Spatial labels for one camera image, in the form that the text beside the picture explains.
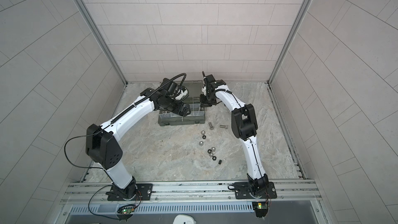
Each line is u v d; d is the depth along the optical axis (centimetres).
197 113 99
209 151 84
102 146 43
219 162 80
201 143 87
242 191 71
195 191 72
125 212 64
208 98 77
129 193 63
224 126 93
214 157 81
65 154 44
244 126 58
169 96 69
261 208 68
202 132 91
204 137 89
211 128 93
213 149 84
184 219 63
